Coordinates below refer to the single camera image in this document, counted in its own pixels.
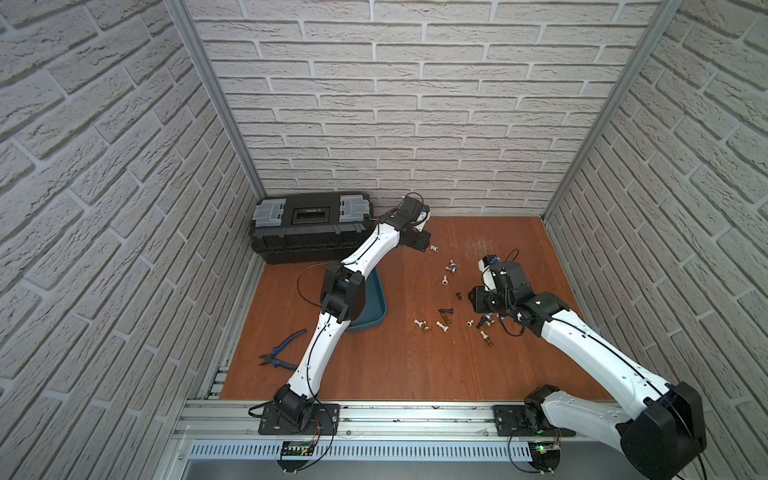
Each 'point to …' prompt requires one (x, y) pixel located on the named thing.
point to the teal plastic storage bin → (374, 309)
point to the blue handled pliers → (272, 357)
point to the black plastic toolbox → (310, 227)
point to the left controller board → (295, 448)
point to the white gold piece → (423, 324)
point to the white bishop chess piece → (445, 281)
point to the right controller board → (546, 455)
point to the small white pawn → (469, 323)
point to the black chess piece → (444, 312)
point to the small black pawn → (459, 296)
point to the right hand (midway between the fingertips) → (477, 293)
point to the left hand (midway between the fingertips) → (429, 238)
